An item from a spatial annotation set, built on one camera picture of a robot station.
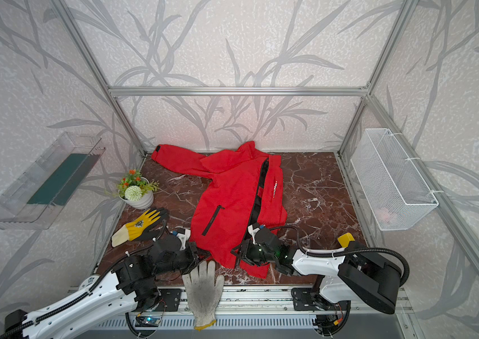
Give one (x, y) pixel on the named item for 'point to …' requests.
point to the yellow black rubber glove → (145, 227)
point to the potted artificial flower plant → (136, 191)
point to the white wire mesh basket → (395, 193)
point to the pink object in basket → (383, 213)
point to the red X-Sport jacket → (244, 192)
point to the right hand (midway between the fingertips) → (231, 247)
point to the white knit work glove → (204, 291)
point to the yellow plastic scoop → (345, 239)
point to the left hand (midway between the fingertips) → (215, 250)
